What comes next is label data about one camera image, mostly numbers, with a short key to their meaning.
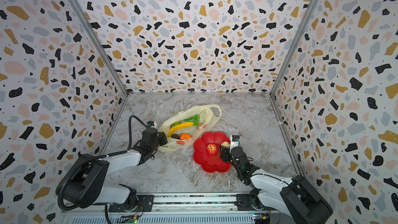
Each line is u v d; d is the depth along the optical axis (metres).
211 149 0.86
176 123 0.98
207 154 0.88
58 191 0.42
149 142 0.70
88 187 0.42
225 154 0.78
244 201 0.74
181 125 1.00
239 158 0.65
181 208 0.73
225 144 0.85
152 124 0.82
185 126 1.01
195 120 1.03
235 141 0.76
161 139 0.83
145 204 0.73
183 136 0.92
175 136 0.92
